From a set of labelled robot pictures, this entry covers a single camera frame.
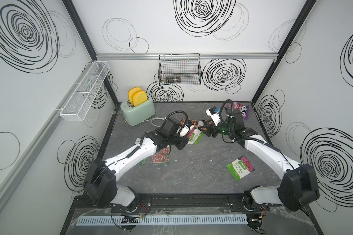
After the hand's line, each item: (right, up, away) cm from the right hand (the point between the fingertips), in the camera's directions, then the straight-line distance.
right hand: (204, 124), depth 79 cm
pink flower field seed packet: (-24, -22, +11) cm, 34 cm away
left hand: (-10, -8, +1) cm, 12 cm away
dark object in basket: (-17, +27, +10) cm, 34 cm away
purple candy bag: (+38, +10, +35) cm, 53 cm away
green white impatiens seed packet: (-5, -7, +2) cm, 9 cm away
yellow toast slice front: (-40, +17, +17) cm, 47 cm away
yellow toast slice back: (-46, +20, +17) cm, 53 cm away
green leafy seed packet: (-36, -24, +8) cm, 44 cm away
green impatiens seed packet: (+22, -27, +7) cm, 36 cm away
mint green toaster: (-44, +5, +18) cm, 48 cm away
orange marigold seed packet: (-1, -1, +27) cm, 27 cm away
